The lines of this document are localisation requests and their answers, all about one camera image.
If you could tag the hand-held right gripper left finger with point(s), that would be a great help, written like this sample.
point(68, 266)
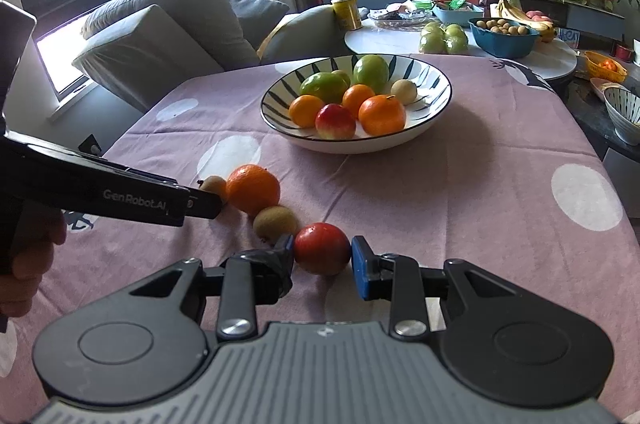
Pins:
point(277, 266)

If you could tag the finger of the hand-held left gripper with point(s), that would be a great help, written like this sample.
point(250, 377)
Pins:
point(204, 204)

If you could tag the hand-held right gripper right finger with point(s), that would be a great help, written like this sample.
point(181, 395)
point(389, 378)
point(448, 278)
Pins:
point(365, 266)

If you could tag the red apple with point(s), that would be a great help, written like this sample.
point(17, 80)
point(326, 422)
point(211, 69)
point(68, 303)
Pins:
point(321, 248)
point(335, 121)

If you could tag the orange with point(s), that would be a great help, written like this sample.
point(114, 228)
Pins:
point(382, 115)
point(358, 98)
point(252, 189)
point(306, 110)

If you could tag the striped white ceramic bowl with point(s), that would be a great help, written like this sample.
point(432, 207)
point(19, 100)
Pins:
point(427, 76)

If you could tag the person's left hand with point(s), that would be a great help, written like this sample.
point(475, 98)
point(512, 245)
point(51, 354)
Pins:
point(35, 254)

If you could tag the pink polka dot tablecloth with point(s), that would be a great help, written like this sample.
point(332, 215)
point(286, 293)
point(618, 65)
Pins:
point(450, 204)

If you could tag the grey fabric sofa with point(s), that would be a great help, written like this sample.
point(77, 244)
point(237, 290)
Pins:
point(160, 34)

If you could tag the grey blue pillow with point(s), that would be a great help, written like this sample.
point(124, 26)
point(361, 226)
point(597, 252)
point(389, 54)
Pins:
point(255, 11)

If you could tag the round white coffee table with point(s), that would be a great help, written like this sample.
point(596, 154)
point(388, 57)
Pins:
point(390, 44)

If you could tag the yellow tin can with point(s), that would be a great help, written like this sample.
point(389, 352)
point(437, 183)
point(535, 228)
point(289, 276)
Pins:
point(347, 11)

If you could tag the pile of green apples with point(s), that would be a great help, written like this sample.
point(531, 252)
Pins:
point(445, 38)

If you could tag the glass snack dish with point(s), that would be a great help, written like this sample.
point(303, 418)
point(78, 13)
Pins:
point(400, 15)

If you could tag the blue bowl of brown fruit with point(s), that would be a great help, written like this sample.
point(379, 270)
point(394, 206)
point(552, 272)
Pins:
point(502, 41)

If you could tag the teal plastic tray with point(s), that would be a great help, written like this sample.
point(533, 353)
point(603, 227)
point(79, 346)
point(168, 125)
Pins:
point(457, 14)

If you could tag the dark round side table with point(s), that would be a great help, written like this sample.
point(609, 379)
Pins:
point(587, 111)

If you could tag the bunch of yellow bananas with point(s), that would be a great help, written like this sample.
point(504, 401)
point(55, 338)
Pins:
point(520, 16)

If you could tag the small striped ceramic bowl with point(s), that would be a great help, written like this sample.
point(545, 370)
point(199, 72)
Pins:
point(624, 111)

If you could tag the orange basket of tangerines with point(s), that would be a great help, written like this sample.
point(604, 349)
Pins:
point(605, 66)

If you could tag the black wall outlet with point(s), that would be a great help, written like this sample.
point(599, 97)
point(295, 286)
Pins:
point(92, 146)

